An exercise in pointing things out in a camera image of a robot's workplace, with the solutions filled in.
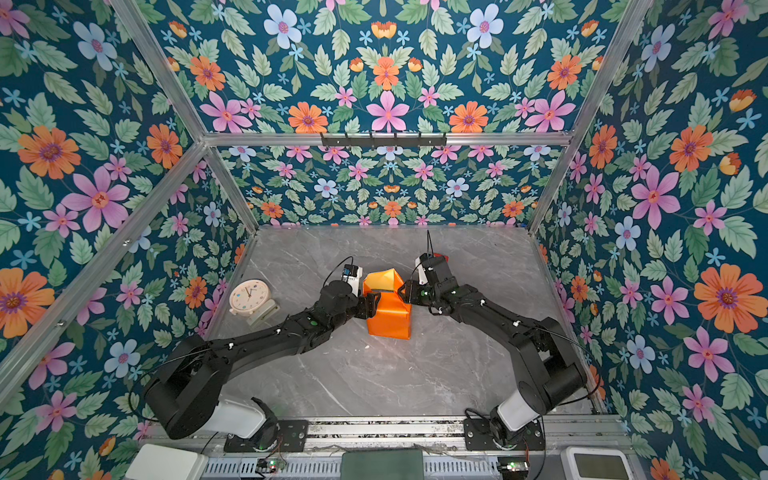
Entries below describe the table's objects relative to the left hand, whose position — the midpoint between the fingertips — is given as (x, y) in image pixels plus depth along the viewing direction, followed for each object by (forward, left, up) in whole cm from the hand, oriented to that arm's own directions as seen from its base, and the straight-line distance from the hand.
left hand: (376, 292), depth 86 cm
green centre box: (-40, 0, -11) cm, 42 cm away
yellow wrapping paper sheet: (-7, -5, -2) cm, 8 cm away
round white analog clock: (+7, +42, -10) cm, 44 cm away
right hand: (+2, -10, -1) cm, 11 cm away
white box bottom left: (-36, +52, -8) cm, 64 cm away
